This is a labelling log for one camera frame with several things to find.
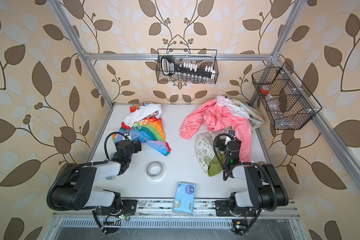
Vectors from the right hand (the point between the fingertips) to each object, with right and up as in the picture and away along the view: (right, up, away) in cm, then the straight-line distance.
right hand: (228, 138), depth 90 cm
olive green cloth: (-8, -14, -5) cm, 17 cm away
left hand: (-60, -1, +1) cm, 60 cm away
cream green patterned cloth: (-14, -6, +3) cm, 16 cm away
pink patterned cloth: (-7, +14, +9) cm, 18 cm away
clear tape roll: (-45, -18, -3) cm, 48 cm away
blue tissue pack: (-27, -27, -18) cm, 43 cm away
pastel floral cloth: (+21, +13, +9) cm, 26 cm away
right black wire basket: (+26, +20, -15) cm, 36 cm away
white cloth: (+7, +18, +6) cm, 20 cm away
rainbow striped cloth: (-56, +8, +14) cm, 58 cm away
